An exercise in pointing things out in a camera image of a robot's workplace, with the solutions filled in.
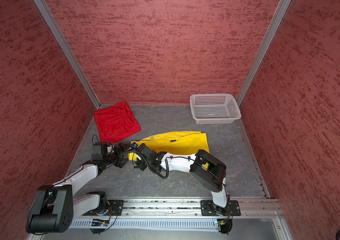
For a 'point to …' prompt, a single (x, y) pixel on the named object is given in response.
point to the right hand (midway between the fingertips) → (138, 162)
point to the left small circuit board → (100, 222)
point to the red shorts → (116, 122)
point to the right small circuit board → (221, 222)
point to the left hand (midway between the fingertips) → (131, 153)
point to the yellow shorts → (183, 142)
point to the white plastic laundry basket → (214, 108)
